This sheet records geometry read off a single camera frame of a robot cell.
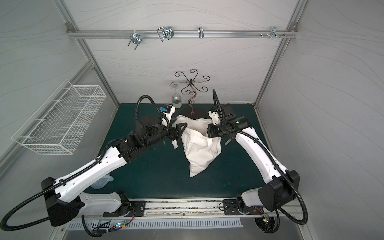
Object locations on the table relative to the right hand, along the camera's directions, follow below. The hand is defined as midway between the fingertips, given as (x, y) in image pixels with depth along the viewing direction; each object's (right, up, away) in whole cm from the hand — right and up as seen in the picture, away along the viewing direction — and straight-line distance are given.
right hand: (209, 130), depth 78 cm
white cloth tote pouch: (-4, -11, +3) cm, 12 cm away
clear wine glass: (-20, +18, +18) cm, 32 cm away
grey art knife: (+15, -9, +21) cm, 27 cm away
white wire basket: (-71, +3, -9) cm, 72 cm away
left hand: (-13, +5, -11) cm, 18 cm away
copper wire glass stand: (-9, +27, +13) cm, 31 cm away
